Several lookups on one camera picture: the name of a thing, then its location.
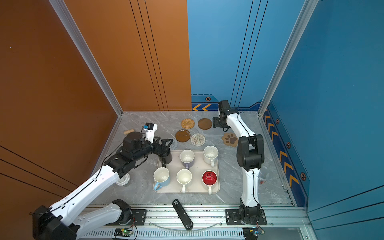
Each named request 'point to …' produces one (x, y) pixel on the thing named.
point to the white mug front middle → (184, 177)
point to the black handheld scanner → (182, 215)
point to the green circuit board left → (123, 232)
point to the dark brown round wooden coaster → (204, 124)
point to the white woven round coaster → (198, 139)
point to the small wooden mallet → (126, 132)
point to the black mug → (166, 160)
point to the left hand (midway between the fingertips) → (167, 138)
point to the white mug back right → (210, 153)
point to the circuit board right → (252, 233)
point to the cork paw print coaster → (230, 139)
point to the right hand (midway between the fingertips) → (218, 124)
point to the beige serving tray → (196, 185)
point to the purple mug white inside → (187, 156)
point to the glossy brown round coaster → (183, 135)
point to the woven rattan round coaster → (188, 123)
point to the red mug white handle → (209, 178)
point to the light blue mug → (162, 176)
